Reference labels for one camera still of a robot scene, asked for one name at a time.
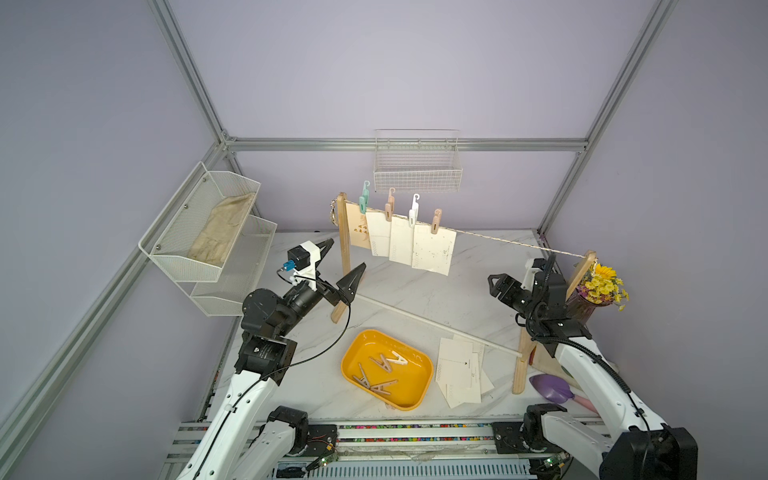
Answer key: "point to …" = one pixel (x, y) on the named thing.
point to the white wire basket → (417, 160)
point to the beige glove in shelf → (213, 242)
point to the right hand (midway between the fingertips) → (499, 287)
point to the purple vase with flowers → (599, 286)
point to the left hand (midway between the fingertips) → (345, 257)
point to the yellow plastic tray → (413, 378)
